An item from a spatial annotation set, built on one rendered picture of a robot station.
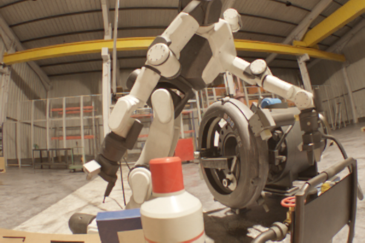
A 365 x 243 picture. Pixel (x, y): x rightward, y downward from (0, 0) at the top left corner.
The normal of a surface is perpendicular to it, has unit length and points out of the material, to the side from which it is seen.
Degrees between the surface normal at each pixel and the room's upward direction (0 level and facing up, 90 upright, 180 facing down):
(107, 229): 96
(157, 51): 82
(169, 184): 90
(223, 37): 109
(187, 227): 90
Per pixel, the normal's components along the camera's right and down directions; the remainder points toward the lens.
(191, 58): -0.45, -0.12
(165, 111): -0.19, -0.17
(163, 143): -0.37, 0.22
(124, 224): 0.32, -0.11
